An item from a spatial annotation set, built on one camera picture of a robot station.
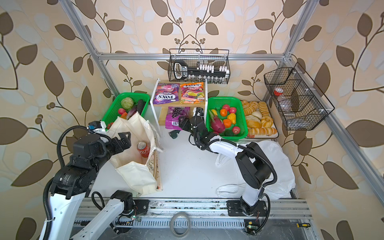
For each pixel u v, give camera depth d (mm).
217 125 987
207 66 813
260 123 1046
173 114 845
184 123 761
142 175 667
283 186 737
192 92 771
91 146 435
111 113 1075
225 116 1092
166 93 775
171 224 667
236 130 990
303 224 695
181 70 842
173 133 1019
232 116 1050
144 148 845
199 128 646
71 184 389
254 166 466
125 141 571
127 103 1116
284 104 706
